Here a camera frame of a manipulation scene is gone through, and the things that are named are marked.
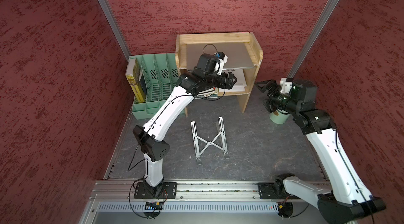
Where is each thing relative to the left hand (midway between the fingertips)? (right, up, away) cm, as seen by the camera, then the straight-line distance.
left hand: (227, 80), depth 71 cm
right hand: (+11, -6, -5) cm, 14 cm away
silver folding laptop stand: (-13, -35, +18) cm, 42 cm away
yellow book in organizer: (-53, +6, +19) cm, 57 cm away
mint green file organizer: (-44, +10, +42) cm, 62 cm away
